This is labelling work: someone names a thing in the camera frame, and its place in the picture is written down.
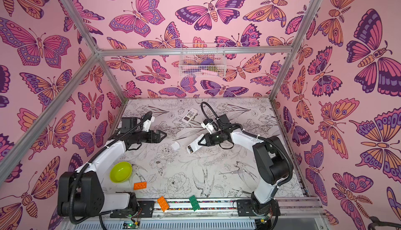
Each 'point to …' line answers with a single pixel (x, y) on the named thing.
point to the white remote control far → (189, 115)
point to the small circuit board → (130, 225)
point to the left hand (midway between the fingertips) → (161, 132)
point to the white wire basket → (202, 60)
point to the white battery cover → (176, 146)
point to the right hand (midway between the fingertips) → (200, 141)
